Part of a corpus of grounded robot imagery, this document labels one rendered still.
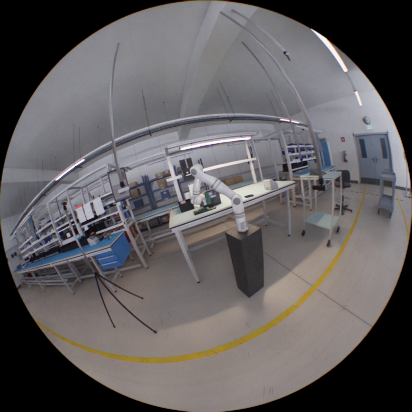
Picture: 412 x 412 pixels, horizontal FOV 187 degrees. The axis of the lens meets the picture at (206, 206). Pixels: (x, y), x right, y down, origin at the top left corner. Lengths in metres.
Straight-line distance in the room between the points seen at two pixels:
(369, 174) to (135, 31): 7.90
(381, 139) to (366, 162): 1.35
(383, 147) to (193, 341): 7.63
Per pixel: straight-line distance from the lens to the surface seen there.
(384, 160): 7.04
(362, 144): 7.01
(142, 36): 2.60
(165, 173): 5.12
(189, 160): 3.41
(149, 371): 1.67
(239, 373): 1.39
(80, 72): 2.91
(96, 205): 2.66
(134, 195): 5.36
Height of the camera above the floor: 1.39
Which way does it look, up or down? 13 degrees down
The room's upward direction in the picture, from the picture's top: 16 degrees counter-clockwise
